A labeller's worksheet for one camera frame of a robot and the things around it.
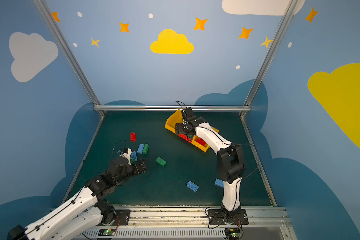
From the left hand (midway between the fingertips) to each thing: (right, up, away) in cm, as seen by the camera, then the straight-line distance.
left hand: (145, 163), depth 79 cm
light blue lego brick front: (+26, -14, +5) cm, 30 cm away
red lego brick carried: (+33, +10, +23) cm, 41 cm away
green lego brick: (+26, +13, +26) cm, 39 cm away
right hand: (+20, +19, +14) cm, 31 cm away
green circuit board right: (+44, -32, -8) cm, 55 cm away
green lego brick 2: (+6, -2, +14) cm, 16 cm away
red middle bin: (+22, +12, +24) cm, 35 cm away
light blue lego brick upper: (-8, +5, +20) cm, 22 cm away
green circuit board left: (-17, -31, -8) cm, 36 cm away
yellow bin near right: (+34, +6, +19) cm, 39 cm away
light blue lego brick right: (+41, -13, +6) cm, 43 cm away
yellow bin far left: (+15, +27, +36) cm, 48 cm away
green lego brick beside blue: (-5, +5, +20) cm, 21 cm away
